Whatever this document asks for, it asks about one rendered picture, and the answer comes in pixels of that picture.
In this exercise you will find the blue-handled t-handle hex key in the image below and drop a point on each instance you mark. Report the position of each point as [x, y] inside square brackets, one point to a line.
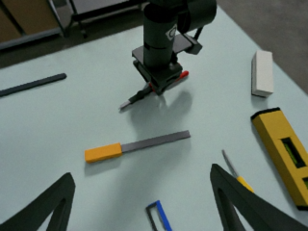
[162, 213]

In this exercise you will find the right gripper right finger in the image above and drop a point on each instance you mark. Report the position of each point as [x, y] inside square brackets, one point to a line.
[259, 214]

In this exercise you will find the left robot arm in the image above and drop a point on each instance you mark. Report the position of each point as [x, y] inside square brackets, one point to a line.
[160, 18]

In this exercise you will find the red-handled pliers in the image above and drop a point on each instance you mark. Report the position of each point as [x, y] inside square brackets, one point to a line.
[142, 93]

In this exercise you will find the yellow-handled screwdriver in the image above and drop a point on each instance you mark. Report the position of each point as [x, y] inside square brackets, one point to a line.
[239, 178]

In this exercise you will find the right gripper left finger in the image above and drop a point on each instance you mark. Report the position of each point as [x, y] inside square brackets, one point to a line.
[58, 198]

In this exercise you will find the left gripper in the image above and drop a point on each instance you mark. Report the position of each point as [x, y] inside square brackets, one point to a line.
[159, 66]

